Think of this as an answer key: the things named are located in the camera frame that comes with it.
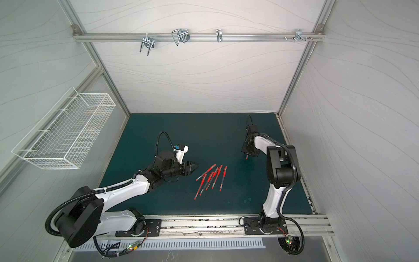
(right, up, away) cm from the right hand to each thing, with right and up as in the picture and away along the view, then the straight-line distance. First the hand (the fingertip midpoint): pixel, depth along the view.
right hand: (249, 150), depth 99 cm
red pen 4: (-25, -15, -11) cm, 31 cm away
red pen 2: (-22, -8, -6) cm, 24 cm away
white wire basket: (-86, +11, -31) cm, 92 cm away
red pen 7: (-15, -9, -7) cm, 19 cm away
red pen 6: (-20, -13, -11) cm, 27 cm away
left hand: (-31, -5, -19) cm, 37 cm away
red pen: (-2, -4, -2) cm, 5 cm away
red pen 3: (-28, -16, -13) cm, 35 cm away
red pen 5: (-23, -15, -11) cm, 30 cm away
